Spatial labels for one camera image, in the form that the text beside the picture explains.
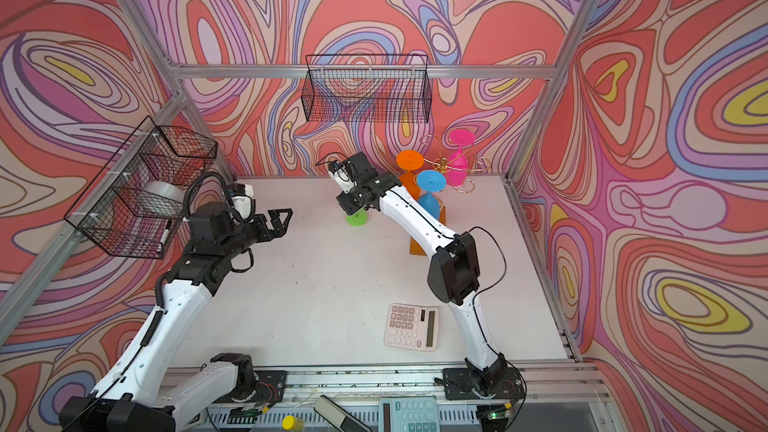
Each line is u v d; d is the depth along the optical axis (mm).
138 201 708
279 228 678
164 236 725
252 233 650
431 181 722
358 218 1032
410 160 781
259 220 651
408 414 678
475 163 1193
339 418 670
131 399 379
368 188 638
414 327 814
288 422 618
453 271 533
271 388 723
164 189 737
